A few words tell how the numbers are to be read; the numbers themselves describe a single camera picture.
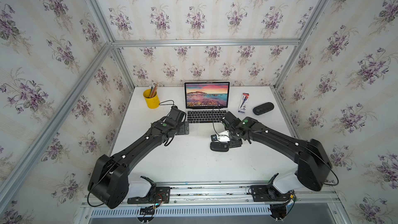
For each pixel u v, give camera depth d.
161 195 0.73
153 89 0.99
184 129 0.75
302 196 0.73
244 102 1.09
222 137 0.73
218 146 0.87
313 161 0.42
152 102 1.01
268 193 0.66
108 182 0.40
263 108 1.04
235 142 0.73
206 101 1.04
